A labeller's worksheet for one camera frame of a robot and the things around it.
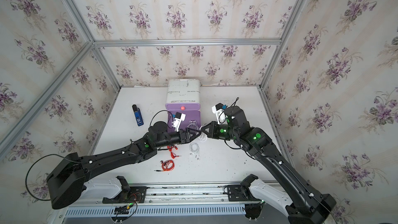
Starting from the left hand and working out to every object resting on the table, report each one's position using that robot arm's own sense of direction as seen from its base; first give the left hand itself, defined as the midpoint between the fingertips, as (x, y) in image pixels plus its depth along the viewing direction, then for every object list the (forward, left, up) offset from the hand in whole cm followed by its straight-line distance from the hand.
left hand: (200, 137), depth 69 cm
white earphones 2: (-1, -1, +3) cm, 4 cm away
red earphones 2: (-6, +17, -22) cm, 28 cm away
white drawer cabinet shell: (+30, +10, 0) cm, 31 cm away
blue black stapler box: (+26, +40, -20) cm, 52 cm away
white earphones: (+15, +4, -14) cm, 22 cm away
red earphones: (0, +15, -22) cm, 27 cm away
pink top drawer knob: (+19, +10, -3) cm, 22 cm away
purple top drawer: (+20, +13, -2) cm, 24 cm away
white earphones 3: (+4, +3, -22) cm, 22 cm away
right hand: (+1, -1, +5) cm, 5 cm away
